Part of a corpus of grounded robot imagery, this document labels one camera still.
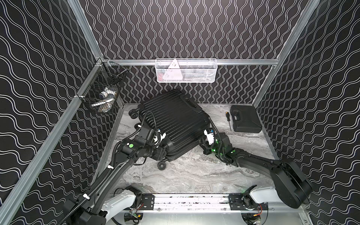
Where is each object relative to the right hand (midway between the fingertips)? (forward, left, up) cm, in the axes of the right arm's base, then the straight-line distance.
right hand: (200, 143), depth 88 cm
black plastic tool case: (+23, -35, -3) cm, 42 cm away
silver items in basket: (+20, +58, +21) cm, 64 cm away
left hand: (-10, +23, +11) cm, 27 cm away
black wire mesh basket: (+41, +64, +23) cm, 79 cm away
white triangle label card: (+35, +17, +28) cm, 48 cm away
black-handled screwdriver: (+27, -24, -7) cm, 37 cm away
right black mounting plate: (-32, -19, +1) cm, 37 cm away
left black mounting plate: (-31, +30, -10) cm, 44 cm away
